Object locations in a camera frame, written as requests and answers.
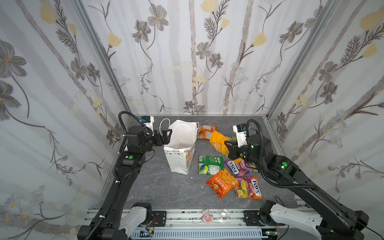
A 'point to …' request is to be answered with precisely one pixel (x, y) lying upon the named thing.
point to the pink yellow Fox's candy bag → (249, 187)
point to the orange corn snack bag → (222, 182)
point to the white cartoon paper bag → (180, 150)
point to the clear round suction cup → (225, 214)
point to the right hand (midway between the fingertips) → (225, 140)
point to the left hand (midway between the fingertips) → (162, 126)
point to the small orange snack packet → (204, 131)
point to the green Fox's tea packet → (210, 165)
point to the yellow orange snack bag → (218, 141)
